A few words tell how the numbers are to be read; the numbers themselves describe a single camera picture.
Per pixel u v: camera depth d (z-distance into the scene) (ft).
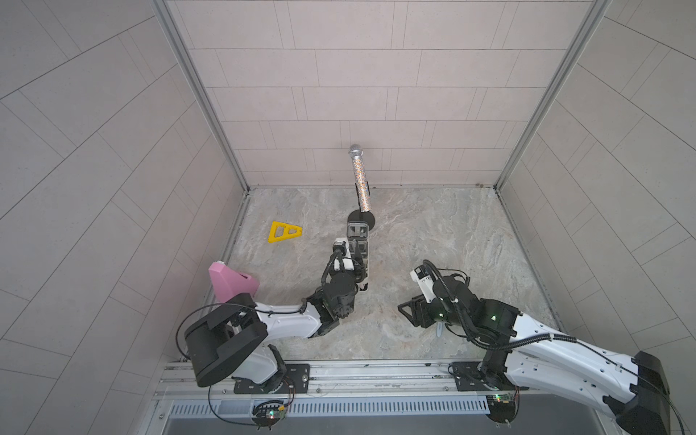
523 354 1.93
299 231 3.33
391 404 2.23
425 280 2.18
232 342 1.37
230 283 2.47
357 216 3.38
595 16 2.33
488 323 1.73
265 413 2.12
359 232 3.23
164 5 2.30
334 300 1.90
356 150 2.84
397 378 2.37
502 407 2.23
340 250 2.11
